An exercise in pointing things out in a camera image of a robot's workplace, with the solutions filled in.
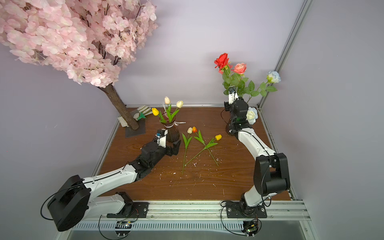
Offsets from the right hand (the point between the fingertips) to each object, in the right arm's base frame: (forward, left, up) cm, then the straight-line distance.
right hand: (235, 91), depth 80 cm
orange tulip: (-11, +19, -34) cm, 40 cm away
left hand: (-21, +33, -17) cm, 42 cm away
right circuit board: (-58, -5, -36) cm, 69 cm away
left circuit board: (-61, +57, -37) cm, 91 cm away
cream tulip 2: (-4, +31, -6) cm, 32 cm away
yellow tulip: (-9, +8, -33) cm, 35 cm away
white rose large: (-17, -6, -1) cm, 18 cm away
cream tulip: (-3, +38, -6) cm, 39 cm away
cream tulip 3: (-14, +29, -33) cm, 46 cm away
